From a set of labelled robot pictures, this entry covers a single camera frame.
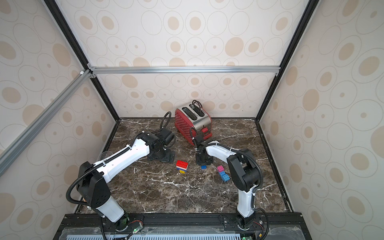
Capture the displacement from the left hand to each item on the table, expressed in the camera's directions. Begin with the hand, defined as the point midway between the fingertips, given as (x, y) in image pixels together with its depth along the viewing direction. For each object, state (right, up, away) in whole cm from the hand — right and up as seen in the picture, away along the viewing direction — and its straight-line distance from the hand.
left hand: (169, 159), depth 81 cm
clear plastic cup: (-47, -1, +20) cm, 51 cm away
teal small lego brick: (+32, -11, +4) cm, 34 cm away
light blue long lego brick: (+30, -10, +8) cm, 33 cm away
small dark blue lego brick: (+19, -7, +11) cm, 23 cm away
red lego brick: (+6, -4, +4) cm, 8 cm away
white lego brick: (+8, -7, +5) cm, 12 cm away
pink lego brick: (+29, -7, +8) cm, 31 cm away
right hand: (+22, -5, +13) cm, 26 cm away
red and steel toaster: (+12, +22, +13) cm, 28 cm away
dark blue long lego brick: (+6, -7, +5) cm, 11 cm away
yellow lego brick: (+6, -9, +8) cm, 14 cm away
